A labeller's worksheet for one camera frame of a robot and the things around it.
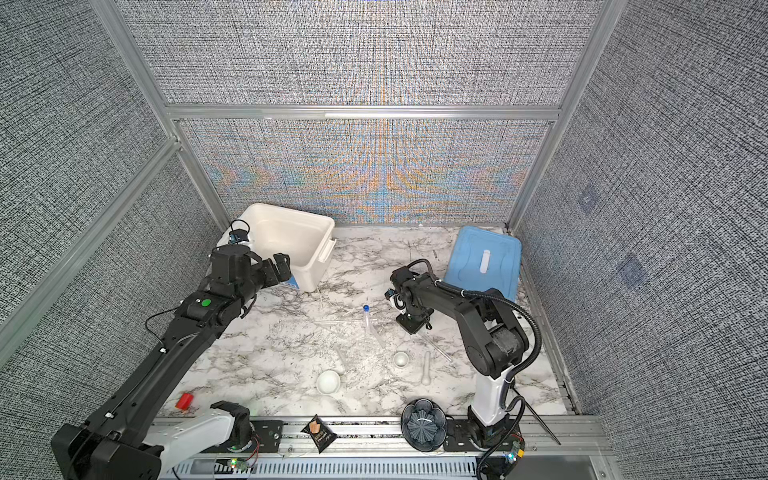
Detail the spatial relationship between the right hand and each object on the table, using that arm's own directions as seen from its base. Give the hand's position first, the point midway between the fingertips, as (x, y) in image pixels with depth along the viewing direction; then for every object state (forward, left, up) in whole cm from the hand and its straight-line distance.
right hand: (415, 323), depth 94 cm
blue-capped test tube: (-4, +14, +16) cm, 22 cm away
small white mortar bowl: (-12, +5, +1) cm, 13 cm away
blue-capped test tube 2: (-5, -3, +1) cm, 6 cm away
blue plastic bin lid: (+23, -25, +3) cm, 34 cm away
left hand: (+4, +38, +27) cm, 47 cm away
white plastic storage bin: (+23, +35, +14) cm, 45 cm away
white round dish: (-18, +25, +1) cm, 31 cm away
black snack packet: (-31, +25, +3) cm, 40 cm away
